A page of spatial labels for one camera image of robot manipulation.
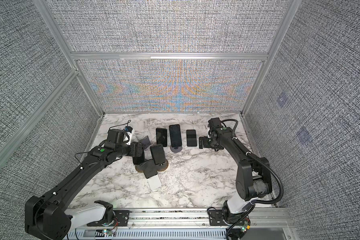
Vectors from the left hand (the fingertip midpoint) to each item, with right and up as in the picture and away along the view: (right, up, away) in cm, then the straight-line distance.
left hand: (137, 146), depth 82 cm
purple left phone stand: (+1, +1, +12) cm, 13 cm away
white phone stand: (+9, -21, +2) cm, 23 cm away
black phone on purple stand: (+21, +5, +10) cm, 24 cm away
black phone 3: (+5, -15, +10) cm, 18 cm away
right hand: (+41, 0, +8) cm, 41 cm away
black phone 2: (+12, -4, -3) cm, 13 cm away
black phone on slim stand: (+10, +4, +28) cm, 30 cm away
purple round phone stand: (+21, -4, +15) cm, 26 cm away
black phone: (+32, +3, +22) cm, 39 cm away
